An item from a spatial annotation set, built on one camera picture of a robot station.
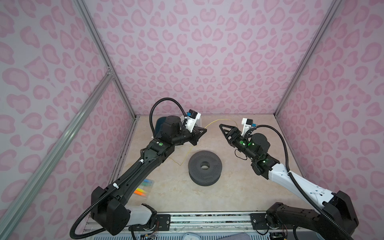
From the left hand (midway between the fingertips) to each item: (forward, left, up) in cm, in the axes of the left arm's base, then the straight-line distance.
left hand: (207, 128), depth 70 cm
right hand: (0, -7, 0) cm, 7 cm away
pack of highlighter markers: (-16, +35, -33) cm, 51 cm away
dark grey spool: (-6, +1, -31) cm, 32 cm away
